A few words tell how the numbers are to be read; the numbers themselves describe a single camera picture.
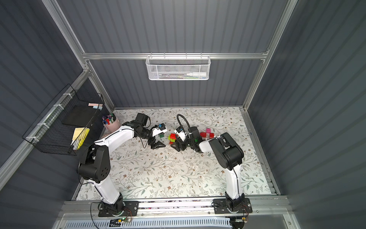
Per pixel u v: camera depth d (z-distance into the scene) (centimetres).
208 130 106
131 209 74
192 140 81
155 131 79
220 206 73
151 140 79
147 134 78
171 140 94
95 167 48
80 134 63
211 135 101
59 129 71
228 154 53
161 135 102
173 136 92
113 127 100
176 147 88
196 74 91
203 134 102
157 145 79
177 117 81
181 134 87
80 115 77
